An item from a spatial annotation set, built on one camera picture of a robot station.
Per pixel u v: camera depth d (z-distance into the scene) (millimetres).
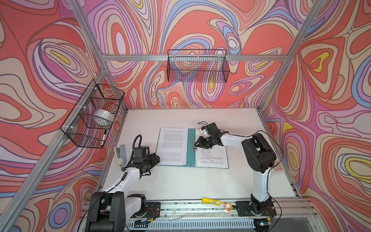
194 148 959
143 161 686
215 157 926
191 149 959
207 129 834
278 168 863
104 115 724
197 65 964
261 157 532
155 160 802
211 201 748
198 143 922
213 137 878
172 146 984
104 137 715
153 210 722
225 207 737
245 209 731
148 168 743
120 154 905
